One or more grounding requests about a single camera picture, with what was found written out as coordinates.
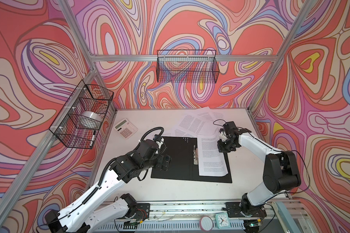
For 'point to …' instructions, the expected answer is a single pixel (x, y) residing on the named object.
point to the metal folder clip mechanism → (195, 155)
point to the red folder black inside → (183, 164)
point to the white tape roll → (91, 114)
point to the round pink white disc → (206, 224)
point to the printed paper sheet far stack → (202, 121)
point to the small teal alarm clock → (222, 220)
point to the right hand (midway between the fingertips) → (221, 152)
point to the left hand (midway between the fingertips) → (165, 156)
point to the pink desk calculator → (125, 128)
